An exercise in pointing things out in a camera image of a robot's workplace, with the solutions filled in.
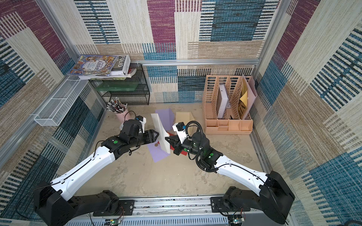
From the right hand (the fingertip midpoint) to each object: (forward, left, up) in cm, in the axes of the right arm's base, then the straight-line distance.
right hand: (165, 137), depth 70 cm
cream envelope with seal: (+34, -10, -26) cm, 44 cm away
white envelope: (+3, +2, +1) cm, 4 cm away
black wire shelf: (+52, +27, -20) cm, 62 cm away
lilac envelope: (+5, +8, -27) cm, 29 cm away
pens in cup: (+31, +37, -9) cm, 49 cm away
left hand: (+6, +7, -6) cm, 11 cm away
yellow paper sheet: (+28, -47, -2) cm, 54 cm away
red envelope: (-4, -4, -2) cm, 6 cm away
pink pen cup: (+29, +35, -18) cm, 49 cm away
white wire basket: (+15, +55, +8) cm, 58 cm away
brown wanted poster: (+29, -49, -12) cm, 58 cm away
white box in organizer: (+32, -36, -9) cm, 49 cm away
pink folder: (+27, -49, +3) cm, 56 cm away
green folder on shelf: (+46, +38, -4) cm, 60 cm away
